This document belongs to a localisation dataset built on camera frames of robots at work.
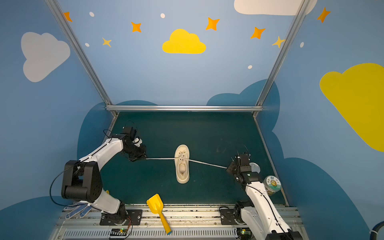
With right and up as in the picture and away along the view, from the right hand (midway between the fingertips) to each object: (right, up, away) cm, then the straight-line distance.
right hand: (234, 165), depth 85 cm
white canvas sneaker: (-30, -1, +2) cm, 31 cm away
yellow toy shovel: (-44, -20, -7) cm, 49 cm away
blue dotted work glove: (-87, -21, -9) cm, 90 cm away
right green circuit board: (+2, -31, -12) cm, 33 cm away
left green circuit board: (-61, -30, -12) cm, 69 cm away
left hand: (-52, +5, +4) cm, 53 cm away
